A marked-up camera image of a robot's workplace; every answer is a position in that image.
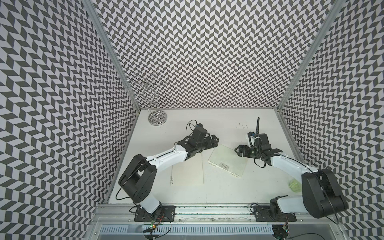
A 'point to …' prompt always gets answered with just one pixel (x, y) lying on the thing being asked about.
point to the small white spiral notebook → (227, 159)
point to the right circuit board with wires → (281, 231)
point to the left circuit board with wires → (152, 226)
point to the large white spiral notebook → (189, 172)
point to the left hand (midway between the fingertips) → (213, 143)
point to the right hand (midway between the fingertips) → (240, 152)
